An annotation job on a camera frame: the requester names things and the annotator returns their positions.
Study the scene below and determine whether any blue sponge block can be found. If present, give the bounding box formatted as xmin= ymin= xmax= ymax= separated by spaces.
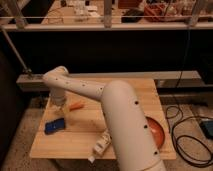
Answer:
xmin=44 ymin=118 xmax=65 ymax=135

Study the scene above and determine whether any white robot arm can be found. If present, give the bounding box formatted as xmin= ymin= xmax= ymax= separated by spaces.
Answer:
xmin=42 ymin=66 xmax=166 ymax=171

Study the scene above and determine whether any orange carrot toy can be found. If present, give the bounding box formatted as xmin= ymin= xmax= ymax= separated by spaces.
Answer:
xmin=68 ymin=102 xmax=85 ymax=111

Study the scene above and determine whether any diagonal metal support rod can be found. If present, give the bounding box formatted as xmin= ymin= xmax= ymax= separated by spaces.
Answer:
xmin=0 ymin=26 xmax=32 ymax=77

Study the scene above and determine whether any white squeeze bottle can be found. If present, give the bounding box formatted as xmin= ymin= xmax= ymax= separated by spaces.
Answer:
xmin=88 ymin=130 xmax=111 ymax=163

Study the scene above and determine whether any orange round plate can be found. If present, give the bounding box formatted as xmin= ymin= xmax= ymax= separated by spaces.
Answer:
xmin=147 ymin=117 xmax=165 ymax=149

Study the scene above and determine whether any black object on shelf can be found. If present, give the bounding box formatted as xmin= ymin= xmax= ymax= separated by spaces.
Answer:
xmin=121 ymin=9 xmax=143 ymax=23

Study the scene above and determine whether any red basket on shelf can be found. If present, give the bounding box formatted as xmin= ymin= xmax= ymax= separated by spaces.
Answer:
xmin=144 ymin=3 xmax=186 ymax=22

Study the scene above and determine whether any black power adapter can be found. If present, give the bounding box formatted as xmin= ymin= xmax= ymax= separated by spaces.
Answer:
xmin=200 ymin=121 xmax=213 ymax=139

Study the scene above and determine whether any grey metal shelf rail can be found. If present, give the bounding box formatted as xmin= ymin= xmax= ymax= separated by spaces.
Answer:
xmin=1 ymin=22 xmax=213 ymax=32

